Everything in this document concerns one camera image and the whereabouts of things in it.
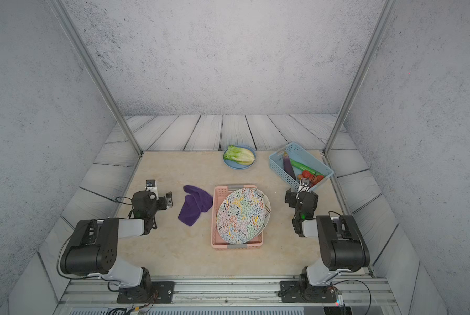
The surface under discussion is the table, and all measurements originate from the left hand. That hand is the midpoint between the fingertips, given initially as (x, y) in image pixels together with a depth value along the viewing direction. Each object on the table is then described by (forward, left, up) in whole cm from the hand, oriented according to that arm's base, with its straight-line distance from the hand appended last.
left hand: (163, 192), depth 95 cm
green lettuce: (+23, -38, 0) cm, 44 cm away
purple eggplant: (+19, -63, -4) cm, 66 cm away
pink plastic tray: (-22, -26, -6) cm, 35 cm away
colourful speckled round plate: (-13, -37, 0) cm, 39 cm away
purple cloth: (-3, -16, -4) cm, 17 cm away
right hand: (-1, -66, +2) cm, 66 cm away
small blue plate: (+21, -33, -5) cm, 40 cm away
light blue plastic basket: (+23, -72, -1) cm, 75 cm away
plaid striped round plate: (-14, -48, +4) cm, 50 cm away
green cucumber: (+18, -73, -4) cm, 75 cm away
